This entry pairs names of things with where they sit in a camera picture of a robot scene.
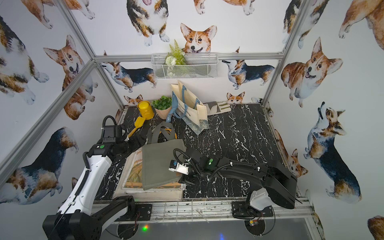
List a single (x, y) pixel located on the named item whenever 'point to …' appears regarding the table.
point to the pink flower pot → (163, 114)
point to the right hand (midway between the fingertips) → (180, 175)
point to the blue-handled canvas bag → (193, 112)
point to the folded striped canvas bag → (216, 107)
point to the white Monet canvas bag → (170, 192)
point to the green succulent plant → (163, 103)
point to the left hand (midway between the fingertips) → (143, 140)
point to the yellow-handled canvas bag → (133, 179)
